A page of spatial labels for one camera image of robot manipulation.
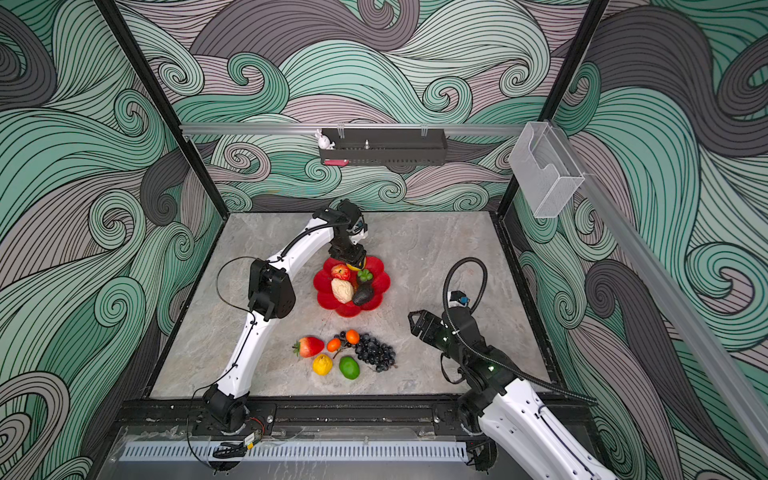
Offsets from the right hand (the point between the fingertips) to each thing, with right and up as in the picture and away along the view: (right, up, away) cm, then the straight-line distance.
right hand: (417, 321), depth 77 cm
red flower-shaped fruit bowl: (-28, +6, +16) cm, 33 cm away
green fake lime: (-18, -13, +2) cm, 22 cm away
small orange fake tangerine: (-23, -9, +6) cm, 25 cm away
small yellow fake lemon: (-25, -12, +1) cm, 28 cm away
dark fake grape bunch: (-10, -11, +4) cm, 15 cm away
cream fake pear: (-22, +6, +14) cm, 26 cm away
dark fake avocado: (-15, +5, +16) cm, 22 cm away
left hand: (-18, +14, +21) cm, 31 cm away
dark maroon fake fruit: (-15, +10, +18) cm, 25 cm away
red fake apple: (-23, +11, +18) cm, 31 cm away
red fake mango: (-30, -8, +5) cm, 32 cm away
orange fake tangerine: (-18, -6, +5) cm, 19 cm away
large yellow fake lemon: (-18, +12, +17) cm, 28 cm away
